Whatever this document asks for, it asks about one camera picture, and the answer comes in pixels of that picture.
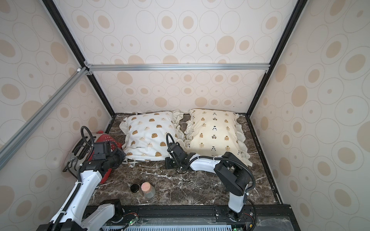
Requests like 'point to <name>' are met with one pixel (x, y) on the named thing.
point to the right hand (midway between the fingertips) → (169, 161)
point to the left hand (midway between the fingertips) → (129, 150)
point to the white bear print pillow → (145, 138)
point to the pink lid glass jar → (148, 190)
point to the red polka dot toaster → (83, 152)
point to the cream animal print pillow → (215, 132)
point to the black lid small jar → (135, 187)
